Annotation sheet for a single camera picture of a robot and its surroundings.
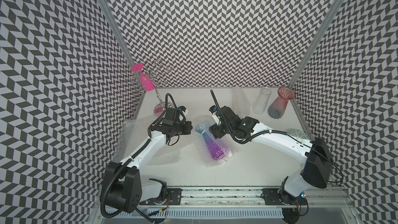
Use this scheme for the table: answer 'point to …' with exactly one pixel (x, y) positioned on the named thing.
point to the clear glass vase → (261, 102)
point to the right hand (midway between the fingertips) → (216, 127)
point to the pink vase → (277, 108)
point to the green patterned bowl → (297, 133)
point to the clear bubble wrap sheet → (133, 134)
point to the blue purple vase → (216, 151)
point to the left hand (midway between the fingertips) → (191, 128)
